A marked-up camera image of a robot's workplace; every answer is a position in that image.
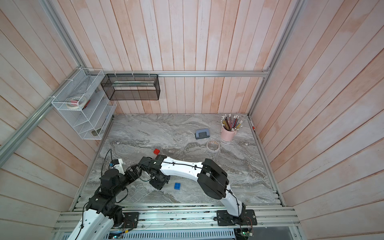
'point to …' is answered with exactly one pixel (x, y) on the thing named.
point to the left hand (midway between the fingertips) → (138, 170)
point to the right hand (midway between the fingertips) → (160, 183)
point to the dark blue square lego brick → (177, 186)
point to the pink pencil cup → (227, 135)
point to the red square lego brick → (156, 151)
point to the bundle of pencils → (229, 124)
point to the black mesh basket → (132, 86)
